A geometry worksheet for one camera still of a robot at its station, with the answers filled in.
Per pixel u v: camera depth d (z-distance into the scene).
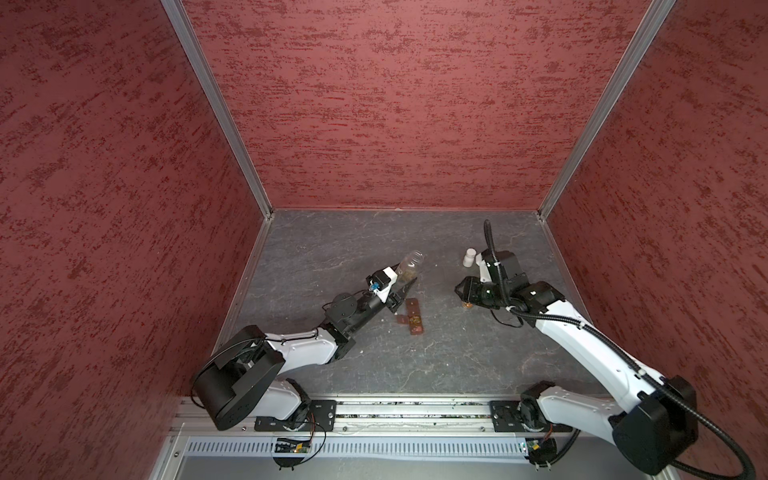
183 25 0.73
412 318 0.90
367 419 0.75
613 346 0.45
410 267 0.70
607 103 0.88
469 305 0.72
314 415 0.74
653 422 0.38
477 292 0.71
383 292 0.63
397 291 0.68
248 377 0.43
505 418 0.74
